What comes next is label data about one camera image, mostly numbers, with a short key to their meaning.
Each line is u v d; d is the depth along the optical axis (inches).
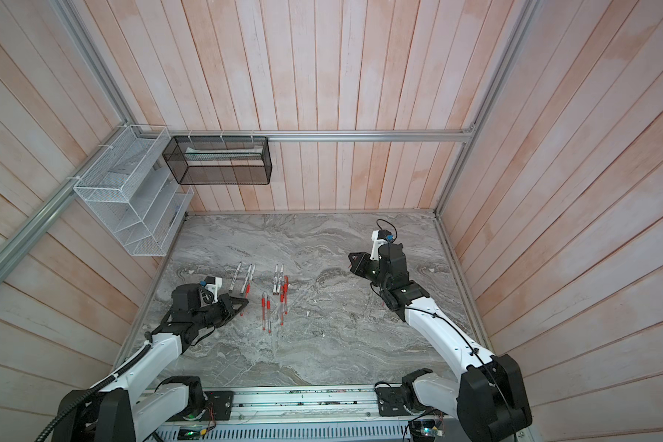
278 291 37.5
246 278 38.8
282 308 36.5
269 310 35.9
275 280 38.7
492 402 15.5
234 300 32.1
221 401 28.9
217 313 29.4
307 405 29.5
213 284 31.6
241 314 31.9
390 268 23.4
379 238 29.2
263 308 36.3
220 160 41.8
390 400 29.0
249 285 38.6
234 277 38.9
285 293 37.5
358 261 28.1
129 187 27.6
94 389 16.6
